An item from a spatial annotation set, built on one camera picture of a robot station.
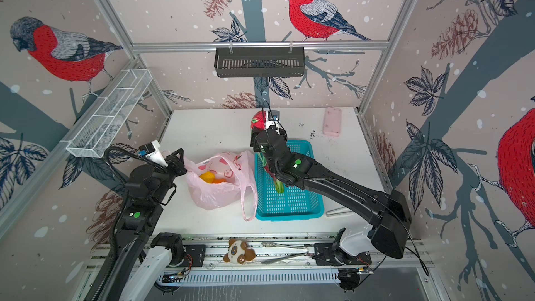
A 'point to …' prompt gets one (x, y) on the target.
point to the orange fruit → (210, 177)
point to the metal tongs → (282, 258)
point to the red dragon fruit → (278, 184)
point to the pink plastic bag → (237, 168)
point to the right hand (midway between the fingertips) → (259, 130)
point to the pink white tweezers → (334, 209)
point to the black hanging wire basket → (259, 61)
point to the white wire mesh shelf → (97, 134)
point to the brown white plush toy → (238, 252)
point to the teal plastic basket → (295, 203)
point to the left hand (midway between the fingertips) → (180, 149)
